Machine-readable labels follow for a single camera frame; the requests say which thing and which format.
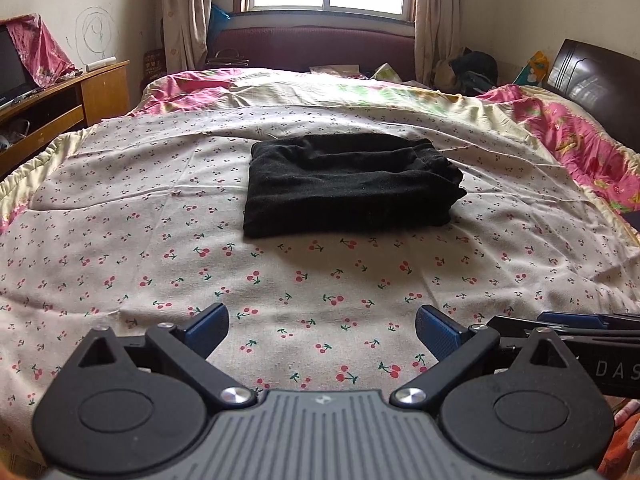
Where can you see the pink cloth on monitor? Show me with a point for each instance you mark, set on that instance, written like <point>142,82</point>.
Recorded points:
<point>40,53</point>

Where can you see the black bag by curtain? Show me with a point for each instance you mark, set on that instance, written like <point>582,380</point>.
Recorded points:
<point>476,72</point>

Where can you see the wooden desk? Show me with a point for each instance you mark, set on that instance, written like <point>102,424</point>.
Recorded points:
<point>28,126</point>

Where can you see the pink floral quilt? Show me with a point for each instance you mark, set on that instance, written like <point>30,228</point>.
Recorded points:
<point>602,166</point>

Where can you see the white roll on desk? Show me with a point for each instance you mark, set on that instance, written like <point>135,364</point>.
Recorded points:
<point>103,62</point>

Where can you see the right beige curtain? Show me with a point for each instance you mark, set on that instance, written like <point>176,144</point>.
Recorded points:
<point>437,27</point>

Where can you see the beige curtain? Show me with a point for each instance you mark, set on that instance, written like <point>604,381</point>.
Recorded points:
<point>437,27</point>
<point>185,29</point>

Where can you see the black monitor on desk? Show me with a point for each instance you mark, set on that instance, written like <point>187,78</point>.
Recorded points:
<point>15,80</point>

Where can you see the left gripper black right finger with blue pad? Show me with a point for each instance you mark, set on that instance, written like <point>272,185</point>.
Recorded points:
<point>522,406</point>

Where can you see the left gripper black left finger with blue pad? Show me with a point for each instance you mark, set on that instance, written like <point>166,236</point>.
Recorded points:
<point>132,406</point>

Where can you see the dark wooden headboard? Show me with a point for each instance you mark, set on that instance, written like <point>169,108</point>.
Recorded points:
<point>604,83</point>

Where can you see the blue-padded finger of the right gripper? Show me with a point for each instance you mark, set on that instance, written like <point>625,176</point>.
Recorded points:
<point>599,321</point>

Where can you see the black pants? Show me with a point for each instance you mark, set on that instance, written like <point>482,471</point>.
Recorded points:
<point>348,183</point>

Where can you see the blue cushion near curtain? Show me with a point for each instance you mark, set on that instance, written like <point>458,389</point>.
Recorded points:
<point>219,19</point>

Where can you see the left beige curtain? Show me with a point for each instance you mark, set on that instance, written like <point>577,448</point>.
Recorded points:
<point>185,29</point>

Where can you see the cherry print bed sheet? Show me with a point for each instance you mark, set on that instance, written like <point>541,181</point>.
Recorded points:
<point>139,220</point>

